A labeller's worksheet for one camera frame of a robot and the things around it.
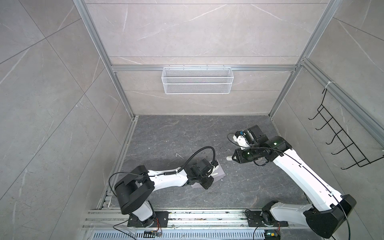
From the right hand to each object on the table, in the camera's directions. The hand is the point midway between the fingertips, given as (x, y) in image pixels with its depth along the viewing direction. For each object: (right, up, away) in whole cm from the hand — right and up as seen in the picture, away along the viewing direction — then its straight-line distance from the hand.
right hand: (234, 156), depth 74 cm
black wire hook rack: (+46, +2, -15) cm, 49 cm away
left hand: (-10, -14, +9) cm, 20 cm away
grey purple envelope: (-7, -15, +14) cm, 22 cm away
